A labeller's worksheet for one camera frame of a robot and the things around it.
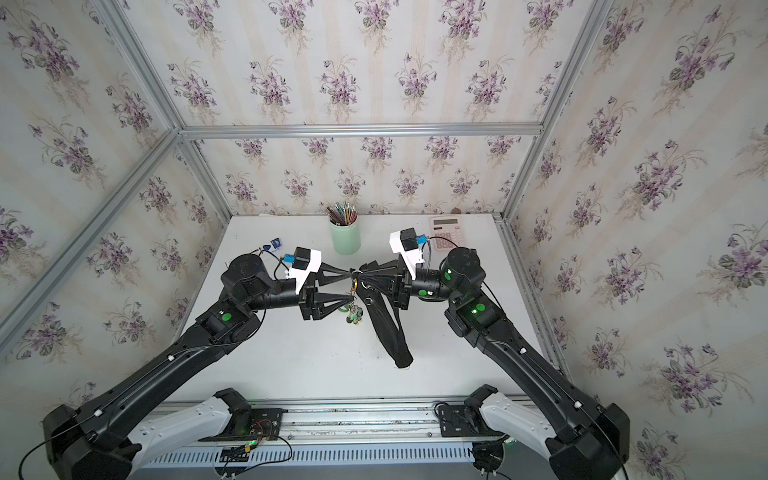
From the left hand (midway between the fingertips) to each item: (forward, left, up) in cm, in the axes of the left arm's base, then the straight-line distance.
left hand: (354, 294), depth 59 cm
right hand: (+2, -3, +3) cm, 5 cm away
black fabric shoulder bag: (-4, -8, -10) cm, 13 cm away
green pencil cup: (+37, +7, -26) cm, 46 cm away
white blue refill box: (+40, +35, -33) cm, 63 cm away
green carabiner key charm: (0, 0, -9) cm, 9 cm away
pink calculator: (+48, -32, -33) cm, 67 cm away
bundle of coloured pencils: (+44, +8, -22) cm, 50 cm away
